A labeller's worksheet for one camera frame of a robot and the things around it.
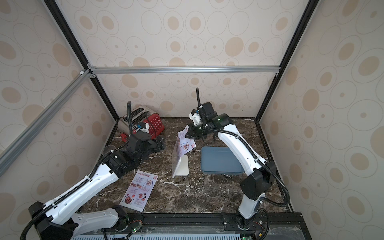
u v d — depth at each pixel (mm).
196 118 706
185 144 731
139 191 841
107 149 1098
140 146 522
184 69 906
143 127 616
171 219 753
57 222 389
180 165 763
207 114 584
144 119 946
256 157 454
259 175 431
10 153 515
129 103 522
